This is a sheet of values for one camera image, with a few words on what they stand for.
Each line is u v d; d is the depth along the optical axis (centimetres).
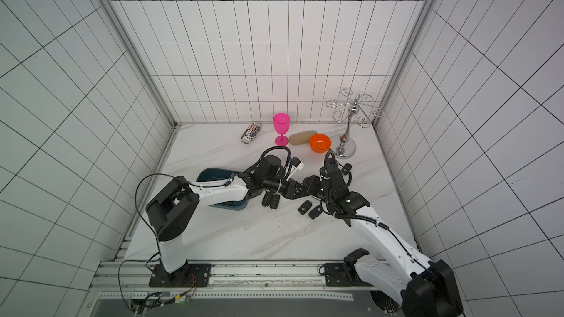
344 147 110
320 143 107
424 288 38
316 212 87
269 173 70
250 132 112
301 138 109
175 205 53
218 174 99
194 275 72
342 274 72
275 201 90
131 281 73
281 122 101
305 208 87
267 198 90
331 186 60
